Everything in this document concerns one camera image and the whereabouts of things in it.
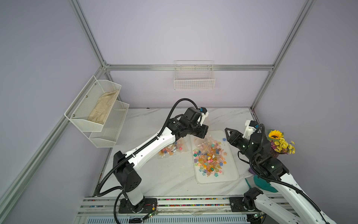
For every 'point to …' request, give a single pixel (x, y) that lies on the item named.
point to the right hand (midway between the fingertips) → (227, 132)
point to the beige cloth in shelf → (101, 108)
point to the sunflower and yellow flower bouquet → (278, 143)
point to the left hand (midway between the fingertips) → (205, 132)
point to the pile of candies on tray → (210, 160)
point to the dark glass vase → (273, 153)
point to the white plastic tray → (230, 173)
